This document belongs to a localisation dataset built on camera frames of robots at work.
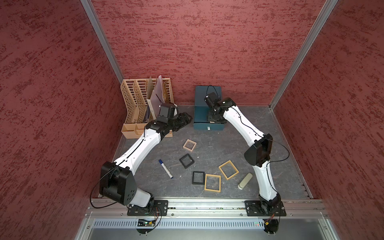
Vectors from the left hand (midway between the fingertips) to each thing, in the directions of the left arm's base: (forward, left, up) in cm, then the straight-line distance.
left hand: (188, 122), depth 82 cm
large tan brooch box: (-18, -25, -23) cm, 38 cm away
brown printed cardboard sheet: (+26, +27, +3) cm, 37 cm away
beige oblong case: (-25, -32, -20) cm, 46 cm away
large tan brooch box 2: (-26, -14, -23) cm, 37 cm away
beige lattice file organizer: (+26, +38, 0) cm, 46 cm away
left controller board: (-44, +21, -24) cm, 55 cm away
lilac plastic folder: (+22, +22, -2) cm, 31 cm away
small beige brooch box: (-2, 0, -23) cm, 23 cm away
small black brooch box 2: (-23, -6, -23) cm, 33 cm away
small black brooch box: (-13, +1, -22) cm, 26 cm away
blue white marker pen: (-18, +13, -22) cm, 32 cm away
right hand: (+6, -16, -6) cm, 18 cm away
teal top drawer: (+5, -7, -6) cm, 11 cm away
